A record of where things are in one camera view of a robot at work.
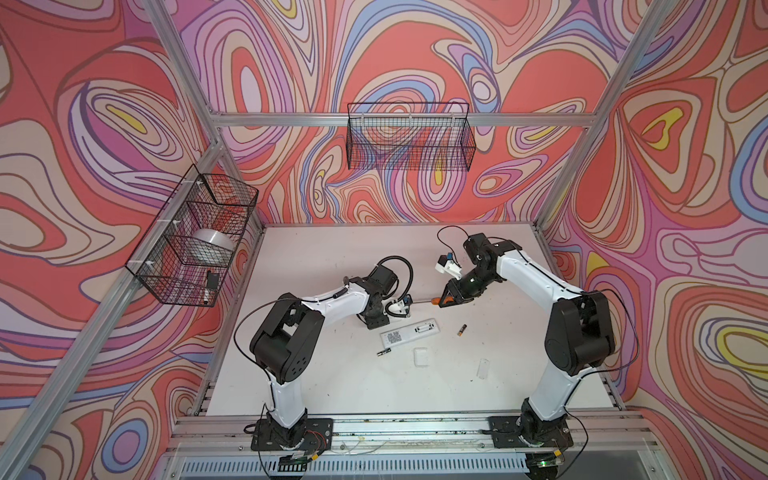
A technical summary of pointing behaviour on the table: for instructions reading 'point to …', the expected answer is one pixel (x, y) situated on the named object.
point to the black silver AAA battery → (384, 352)
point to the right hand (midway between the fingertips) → (448, 309)
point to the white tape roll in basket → (211, 246)
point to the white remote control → (409, 332)
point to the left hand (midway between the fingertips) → (380, 310)
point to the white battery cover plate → (396, 319)
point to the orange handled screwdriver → (436, 300)
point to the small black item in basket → (212, 280)
